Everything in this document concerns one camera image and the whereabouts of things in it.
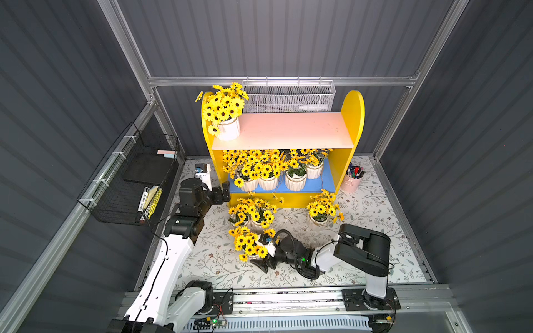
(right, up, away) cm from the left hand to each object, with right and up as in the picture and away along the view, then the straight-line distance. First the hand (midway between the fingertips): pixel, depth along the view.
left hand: (214, 182), depth 74 cm
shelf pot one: (+9, +6, +7) cm, 13 cm away
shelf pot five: (+8, -13, +8) cm, 17 cm away
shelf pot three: (+41, -11, +8) cm, 44 cm away
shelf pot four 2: (+39, +8, +9) cm, 41 cm away
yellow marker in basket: (-15, -5, -13) cm, 20 cm away
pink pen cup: (+59, +1, +22) cm, 63 cm away
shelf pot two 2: (+18, +5, +2) cm, 19 cm away
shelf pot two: (+11, -21, -1) cm, 24 cm away
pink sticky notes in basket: (-24, +12, +9) cm, 28 cm away
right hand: (+15, -27, +8) cm, 32 cm away
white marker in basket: (-23, -7, -7) cm, 25 cm away
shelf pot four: (+17, -14, +8) cm, 23 cm away
